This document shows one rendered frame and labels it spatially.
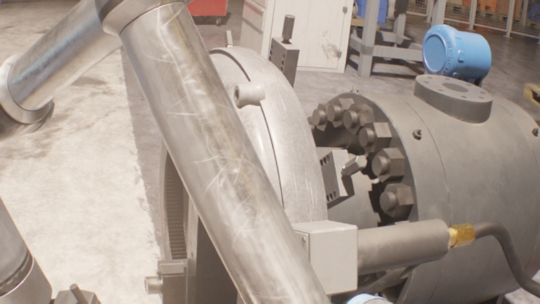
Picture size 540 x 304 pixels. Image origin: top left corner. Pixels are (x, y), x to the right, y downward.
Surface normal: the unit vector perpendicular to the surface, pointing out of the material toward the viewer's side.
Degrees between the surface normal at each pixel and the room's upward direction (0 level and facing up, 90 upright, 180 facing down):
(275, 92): 24
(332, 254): 67
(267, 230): 56
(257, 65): 10
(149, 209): 0
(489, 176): 50
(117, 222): 0
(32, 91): 123
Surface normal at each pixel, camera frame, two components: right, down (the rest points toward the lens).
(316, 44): 0.27, 0.38
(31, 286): 0.90, -0.11
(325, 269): 0.39, 0.00
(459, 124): 0.25, -0.72
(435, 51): -0.92, 0.04
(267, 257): 0.18, -0.12
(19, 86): -0.44, 0.46
